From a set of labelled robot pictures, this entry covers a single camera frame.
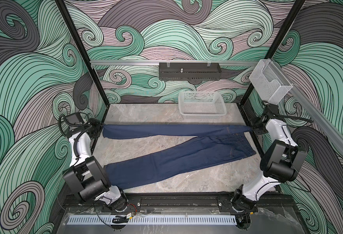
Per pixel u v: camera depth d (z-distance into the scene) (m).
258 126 0.76
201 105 1.21
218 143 0.96
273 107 0.70
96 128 0.73
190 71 0.95
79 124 0.62
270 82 0.78
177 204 0.75
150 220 0.70
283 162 0.46
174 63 0.93
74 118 0.62
